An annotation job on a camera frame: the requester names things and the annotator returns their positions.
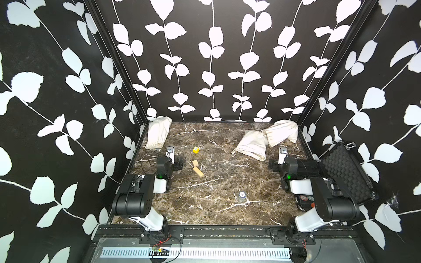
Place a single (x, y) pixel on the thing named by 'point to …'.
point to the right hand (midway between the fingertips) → (278, 153)
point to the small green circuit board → (159, 251)
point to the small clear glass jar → (242, 197)
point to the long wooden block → (198, 171)
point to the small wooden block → (195, 163)
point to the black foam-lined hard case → (342, 163)
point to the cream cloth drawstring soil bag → (254, 144)
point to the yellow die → (195, 149)
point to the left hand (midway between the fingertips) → (172, 152)
